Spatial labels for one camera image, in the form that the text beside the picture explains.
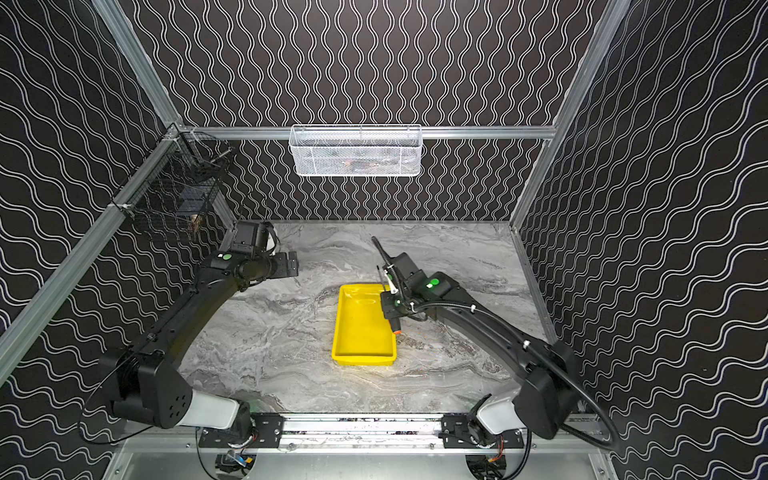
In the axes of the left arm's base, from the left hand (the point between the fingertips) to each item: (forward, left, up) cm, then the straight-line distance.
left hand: (291, 264), depth 84 cm
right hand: (-9, -28, -5) cm, 30 cm away
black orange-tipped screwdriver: (-15, -29, -5) cm, 33 cm away
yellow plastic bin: (-11, -19, -20) cm, 30 cm away
